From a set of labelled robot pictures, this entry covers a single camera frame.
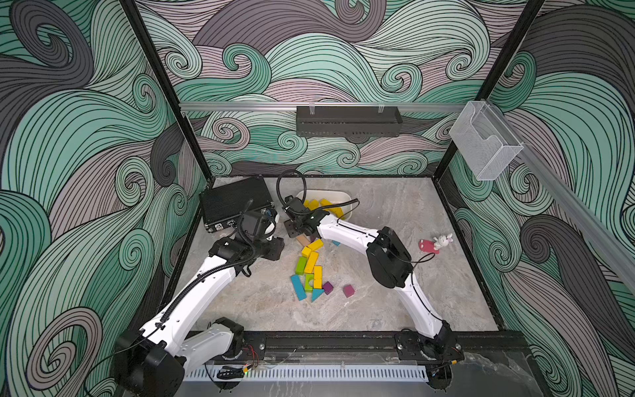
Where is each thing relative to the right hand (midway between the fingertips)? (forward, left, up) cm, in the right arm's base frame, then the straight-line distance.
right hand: (290, 225), depth 96 cm
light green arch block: (-19, -7, -4) cm, 21 cm away
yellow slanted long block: (-6, -10, -4) cm, 13 cm away
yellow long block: (-11, -17, +24) cm, 31 cm away
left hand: (-13, +3, +12) cm, 18 cm away
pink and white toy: (-7, -55, -5) cm, 56 cm away
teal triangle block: (-25, -10, -5) cm, 27 cm away
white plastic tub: (+17, -11, -4) cm, 21 cm away
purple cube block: (-23, -14, -4) cm, 28 cm away
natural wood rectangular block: (-4, -5, -4) cm, 7 cm away
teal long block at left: (-23, -4, -5) cm, 23 cm away
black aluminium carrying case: (+15, +32, -6) cm, 36 cm away
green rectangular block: (-14, -4, -5) cm, 16 cm away
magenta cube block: (-24, -21, -4) cm, 32 cm away
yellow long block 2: (-19, -11, -5) cm, 22 cm away
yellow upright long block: (-13, -8, -5) cm, 16 cm away
